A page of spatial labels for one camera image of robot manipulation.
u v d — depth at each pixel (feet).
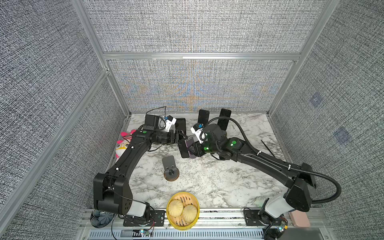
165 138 2.29
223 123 3.16
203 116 3.39
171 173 2.87
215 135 1.85
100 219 2.36
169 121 2.40
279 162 1.48
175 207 2.32
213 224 2.40
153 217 2.41
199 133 2.18
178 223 2.30
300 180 1.36
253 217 2.39
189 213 2.30
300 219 2.35
